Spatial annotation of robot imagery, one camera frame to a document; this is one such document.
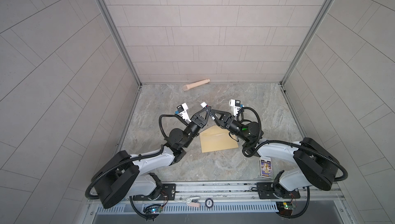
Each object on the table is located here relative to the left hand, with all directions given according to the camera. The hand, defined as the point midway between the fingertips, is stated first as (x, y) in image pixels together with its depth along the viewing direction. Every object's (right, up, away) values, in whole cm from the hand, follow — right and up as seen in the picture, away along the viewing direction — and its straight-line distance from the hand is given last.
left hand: (214, 109), depth 65 cm
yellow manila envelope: (+3, -19, +23) cm, 30 cm away
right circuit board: (+32, -44, +3) cm, 55 cm away
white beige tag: (-11, -41, +1) cm, 42 cm away
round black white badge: (-2, -42, +3) cm, 43 cm away
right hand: (-2, -3, 0) cm, 3 cm away
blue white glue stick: (-4, +2, +1) cm, 5 cm away
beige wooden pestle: (-14, +13, +47) cm, 51 cm away
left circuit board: (-27, -44, +2) cm, 51 cm away
